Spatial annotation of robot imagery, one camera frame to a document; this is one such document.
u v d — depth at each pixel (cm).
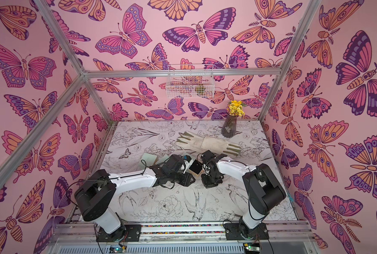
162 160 97
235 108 93
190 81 95
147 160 97
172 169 68
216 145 105
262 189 46
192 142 107
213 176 76
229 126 104
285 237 76
